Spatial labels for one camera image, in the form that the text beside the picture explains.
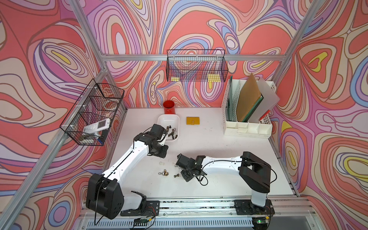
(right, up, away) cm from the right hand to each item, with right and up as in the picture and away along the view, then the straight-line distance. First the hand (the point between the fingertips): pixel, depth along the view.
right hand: (189, 177), depth 85 cm
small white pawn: (-17, +7, +4) cm, 19 cm away
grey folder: (+49, +47, 0) cm, 68 cm away
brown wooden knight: (-12, +25, +16) cm, 32 cm away
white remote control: (-43, +32, -17) cm, 56 cm away
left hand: (-14, +16, -3) cm, 21 cm away
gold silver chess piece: (-14, +3, -1) cm, 15 cm away
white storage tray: (-13, +33, +23) cm, 42 cm away
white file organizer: (+53, +29, +16) cm, 62 cm away
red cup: (-15, +45, +23) cm, 52 cm away
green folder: (+28, +43, +11) cm, 53 cm away
